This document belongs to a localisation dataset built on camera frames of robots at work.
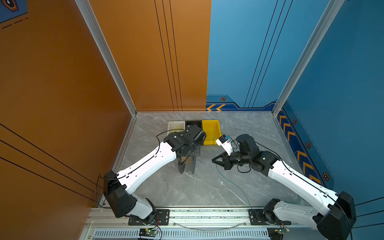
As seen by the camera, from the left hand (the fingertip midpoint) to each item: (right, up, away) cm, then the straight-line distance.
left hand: (195, 148), depth 76 cm
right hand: (+8, -5, -5) cm, 11 cm away
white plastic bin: (-14, +12, +29) cm, 34 cm away
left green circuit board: (-22, -39, -6) cm, 45 cm away
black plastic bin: (+1, +14, +25) cm, 29 cm away
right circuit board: (+41, -37, -7) cm, 56 cm away
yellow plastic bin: (+12, +10, +35) cm, 39 cm away
